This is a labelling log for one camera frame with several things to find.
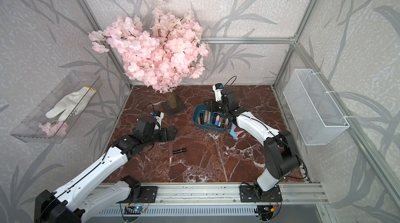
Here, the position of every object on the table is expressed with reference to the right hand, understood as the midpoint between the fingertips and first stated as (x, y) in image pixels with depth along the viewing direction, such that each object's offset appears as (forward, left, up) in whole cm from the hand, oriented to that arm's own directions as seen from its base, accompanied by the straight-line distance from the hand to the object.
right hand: (207, 100), depth 87 cm
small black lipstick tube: (0, +4, -18) cm, 18 cm away
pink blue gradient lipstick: (-2, -6, -18) cm, 19 cm away
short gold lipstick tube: (+2, +1, -18) cm, 18 cm away
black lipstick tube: (0, -4, -17) cm, 18 cm away
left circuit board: (-48, +36, -21) cm, 64 cm away
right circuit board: (-49, -28, -25) cm, 61 cm away
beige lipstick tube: (+2, -1, -18) cm, 19 cm away
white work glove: (-12, +59, +15) cm, 62 cm away
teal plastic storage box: (+6, +5, -16) cm, 18 cm away
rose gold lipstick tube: (-3, -8, -18) cm, 20 cm away
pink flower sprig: (-24, +59, +15) cm, 66 cm away
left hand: (-16, +18, -4) cm, 25 cm away
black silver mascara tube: (-22, +16, -18) cm, 32 cm away
